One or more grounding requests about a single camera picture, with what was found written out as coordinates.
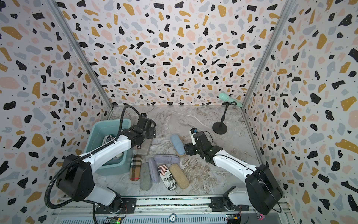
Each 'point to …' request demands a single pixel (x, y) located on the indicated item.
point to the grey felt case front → (145, 183)
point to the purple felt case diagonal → (154, 170)
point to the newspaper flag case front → (167, 177)
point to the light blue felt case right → (177, 144)
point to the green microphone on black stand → (220, 127)
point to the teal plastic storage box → (99, 132)
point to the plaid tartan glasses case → (135, 168)
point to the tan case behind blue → (183, 155)
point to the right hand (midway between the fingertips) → (191, 145)
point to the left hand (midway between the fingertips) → (152, 129)
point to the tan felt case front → (181, 178)
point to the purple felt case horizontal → (160, 159)
